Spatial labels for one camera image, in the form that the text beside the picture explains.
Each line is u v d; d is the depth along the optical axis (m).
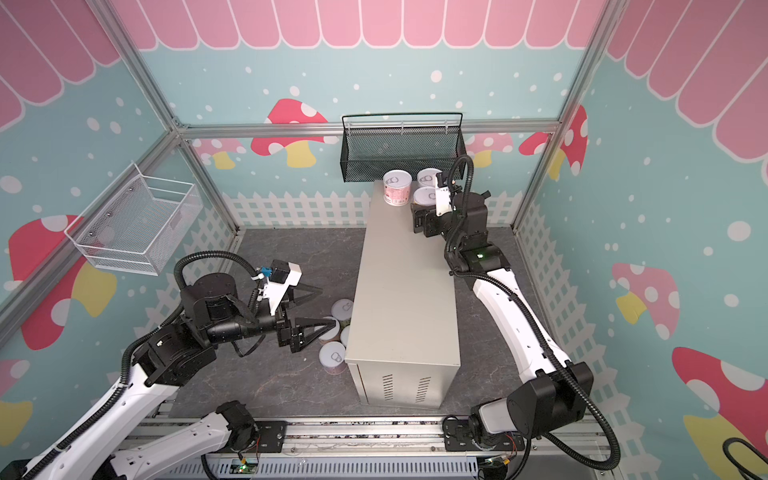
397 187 0.74
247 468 0.72
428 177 0.76
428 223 0.65
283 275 0.49
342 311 0.92
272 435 0.75
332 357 0.81
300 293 0.61
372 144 0.94
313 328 0.51
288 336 0.51
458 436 0.74
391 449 0.74
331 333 0.54
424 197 0.73
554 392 0.39
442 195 0.62
